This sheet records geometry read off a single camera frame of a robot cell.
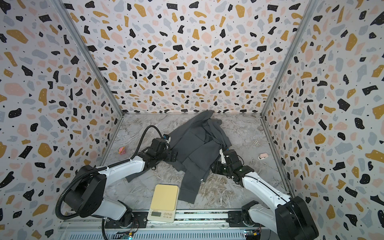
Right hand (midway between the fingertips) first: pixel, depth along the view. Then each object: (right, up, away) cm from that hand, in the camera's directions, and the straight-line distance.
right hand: (211, 164), depth 84 cm
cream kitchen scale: (-24, -18, -8) cm, 32 cm away
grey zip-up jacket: (-7, +9, +13) cm, 18 cm away
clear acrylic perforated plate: (+34, +10, +21) cm, 41 cm away
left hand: (-24, +8, +5) cm, 25 cm away
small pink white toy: (+34, +3, +11) cm, 36 cm away
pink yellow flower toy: (-56, +6, +10) cm, 57 cm away
